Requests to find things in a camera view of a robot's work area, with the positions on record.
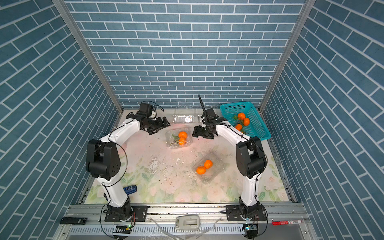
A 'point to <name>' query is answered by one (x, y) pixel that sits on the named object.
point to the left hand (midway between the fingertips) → (168, 126)
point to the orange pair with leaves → (241, 116)
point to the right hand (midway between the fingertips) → (198, 135)
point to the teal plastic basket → (256, 128)
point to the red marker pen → (277, 223)
